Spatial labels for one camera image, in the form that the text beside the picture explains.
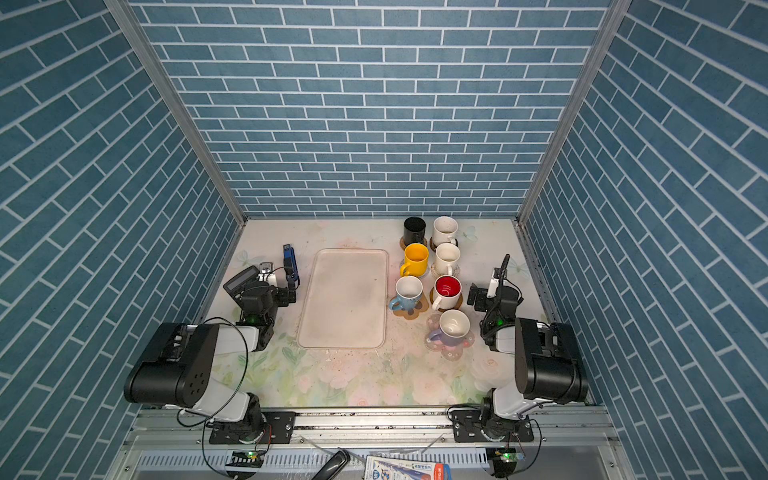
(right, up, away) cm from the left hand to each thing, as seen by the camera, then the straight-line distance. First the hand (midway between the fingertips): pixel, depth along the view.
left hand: (275, 278), depth 93 cm
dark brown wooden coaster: (+53, +10, +18) cm, 56 cm away
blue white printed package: (+36, -41, -25) cm, 60 cm away
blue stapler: (+1, +4, +9) cm, 10 cm away
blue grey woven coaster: (+49, +2, +11) cm, 50 cm away
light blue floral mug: (+42, -4, +2) cm, 42 cm away
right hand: (+68, -1, +1) cm, 68 cm away
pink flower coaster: (+54, -21, -7) cm, 58 cm away
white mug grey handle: (+56, -15, -3) cm, 58 cm away
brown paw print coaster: (+43, -11, 0) cm, 45 cm away
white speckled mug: (+56, +17, +18) cm, 61 cm away
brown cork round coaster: (+50, -7, +4) cm, 51 cm away
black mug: (+45, +16, +14) cm, 50 cm away
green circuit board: (+2, -42, -21) cm, 47 cm away
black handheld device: (+25, -39, -28) cm, 53 cm away
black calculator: (-15, -3, +5) cm, 16 cm away
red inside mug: (+55, -4, +3) cm, 55 cm away
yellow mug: (+45, +6, +4) cm, 45 cm away
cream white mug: (+55, +7, +8) cm, 56 cm away
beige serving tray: (+21, -8, +4) cm, 23 cm away
